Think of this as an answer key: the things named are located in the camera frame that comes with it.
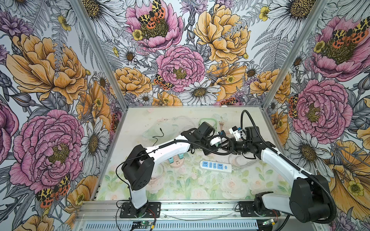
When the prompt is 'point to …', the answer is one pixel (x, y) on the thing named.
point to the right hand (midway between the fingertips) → (221, 149)
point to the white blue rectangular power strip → (216, 166)
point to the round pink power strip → (178, 162)
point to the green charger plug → (216, 141)
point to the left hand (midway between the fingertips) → (212, 149)
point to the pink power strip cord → (159, 177)
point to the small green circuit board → (146, 223)
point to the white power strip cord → (237, 162)
